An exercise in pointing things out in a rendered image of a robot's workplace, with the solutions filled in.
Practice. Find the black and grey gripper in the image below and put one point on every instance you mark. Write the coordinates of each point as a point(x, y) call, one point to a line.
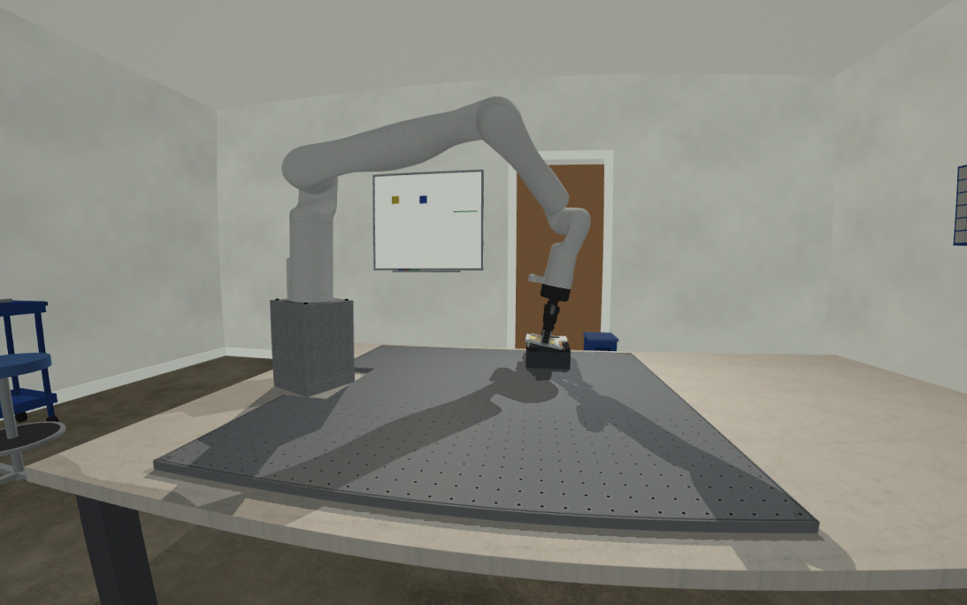
point(555, 294)

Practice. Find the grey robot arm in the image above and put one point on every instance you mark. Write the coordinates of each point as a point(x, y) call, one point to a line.
point(314, 169)

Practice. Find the grey and white cassette dock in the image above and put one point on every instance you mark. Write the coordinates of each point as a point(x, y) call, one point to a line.
point(538, 356)

